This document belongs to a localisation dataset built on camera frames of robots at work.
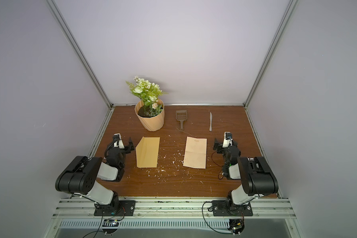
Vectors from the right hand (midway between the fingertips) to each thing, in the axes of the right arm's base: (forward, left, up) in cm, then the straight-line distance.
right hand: (226, 134), depth 89 cm
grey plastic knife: (+13, +7, -11) cm, 18 cm away
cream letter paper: (-8, +19, -10) cm, 23 cm away
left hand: (-3, +64, 0) cm, 64 cm away
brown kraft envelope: (-7, +51, -10) cm, 52 cm away
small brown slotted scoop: (+24, +29, -10) cm, 39 cm away
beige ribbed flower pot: (+7, +47, +2) cm, 48 cm away
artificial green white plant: (+16, +47, +19) cm, 53 cm away
